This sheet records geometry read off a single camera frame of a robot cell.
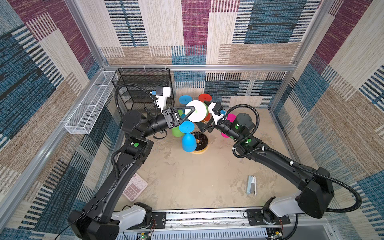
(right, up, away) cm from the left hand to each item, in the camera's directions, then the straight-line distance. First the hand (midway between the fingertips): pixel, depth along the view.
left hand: (195, 110), depth 50 cm
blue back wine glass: (-5, +10, +35) cm, 37 cm away
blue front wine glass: (-3, -13, +27) cm, 30 cm away
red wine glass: (+6, +11, +37) cm, 39 cm away
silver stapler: (+30, -37, +31) cm, 57 cm away
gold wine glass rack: (+5, -17, +49) cm, 52 cm away
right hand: (+2, +2, +16) cm, 16 cm away
